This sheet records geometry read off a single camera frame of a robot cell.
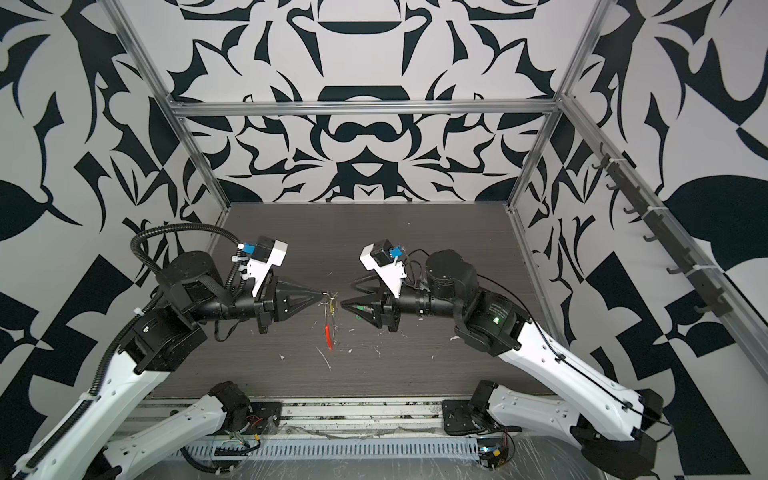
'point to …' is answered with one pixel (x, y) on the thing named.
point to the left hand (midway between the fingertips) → (322, 291)
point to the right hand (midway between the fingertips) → (349, 295)
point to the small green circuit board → (492, 452)
